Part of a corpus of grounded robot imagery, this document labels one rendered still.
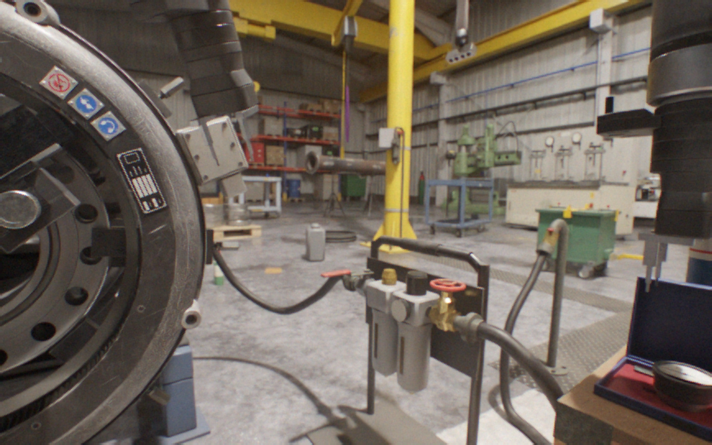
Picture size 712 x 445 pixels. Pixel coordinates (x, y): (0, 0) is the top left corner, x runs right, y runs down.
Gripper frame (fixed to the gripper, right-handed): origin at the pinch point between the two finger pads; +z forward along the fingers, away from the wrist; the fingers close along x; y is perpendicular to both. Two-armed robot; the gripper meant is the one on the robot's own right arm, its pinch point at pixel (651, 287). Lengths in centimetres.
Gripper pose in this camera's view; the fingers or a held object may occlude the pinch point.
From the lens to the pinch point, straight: 51.4
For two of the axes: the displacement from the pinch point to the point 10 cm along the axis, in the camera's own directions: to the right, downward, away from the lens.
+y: 5.9, 0.9, -8.0
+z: -0.2, 9.9, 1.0
